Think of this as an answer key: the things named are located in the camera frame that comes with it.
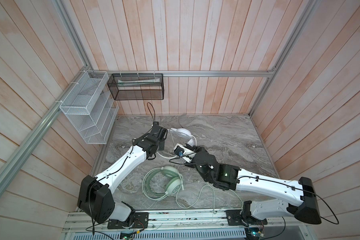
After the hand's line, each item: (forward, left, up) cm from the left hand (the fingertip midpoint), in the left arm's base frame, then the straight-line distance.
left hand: (157, 144), depth 83 cm
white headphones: (+3, -14, +5) cm, 15 cm away
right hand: (-8, -17, +11) cm, 22 cm away
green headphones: (-20, -10, -8) cm, 24 cm away
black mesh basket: (+44, +18, +8) cm, 48 cm away
